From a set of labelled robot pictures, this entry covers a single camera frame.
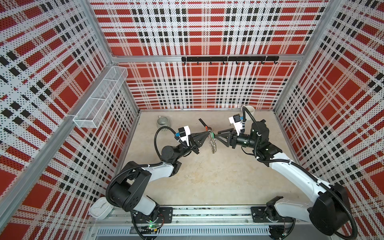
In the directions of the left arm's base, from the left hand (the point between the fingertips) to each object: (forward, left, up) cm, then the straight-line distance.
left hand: (211, 132), depth 68 cm
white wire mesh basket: (+25, +70, -8) cm, 75 cm away
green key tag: (-1, -1, -1) cm, 2 cm away
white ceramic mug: (+38, -33, -25) cm, 57 cm away
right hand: (+1, -4, -3) cm, 5 cm away
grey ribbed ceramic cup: (+31, +34, -29) cm, 55 cm away
